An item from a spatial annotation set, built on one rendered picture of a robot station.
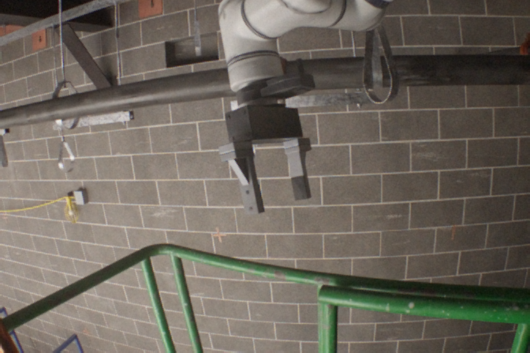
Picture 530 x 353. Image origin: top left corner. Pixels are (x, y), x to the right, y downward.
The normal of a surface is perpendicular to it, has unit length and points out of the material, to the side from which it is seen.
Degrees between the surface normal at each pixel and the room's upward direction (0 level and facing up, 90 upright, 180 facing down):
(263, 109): 77
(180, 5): 90
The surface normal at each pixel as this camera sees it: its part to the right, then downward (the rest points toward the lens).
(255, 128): 0.77, -0.18
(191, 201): -0.24, 0.20
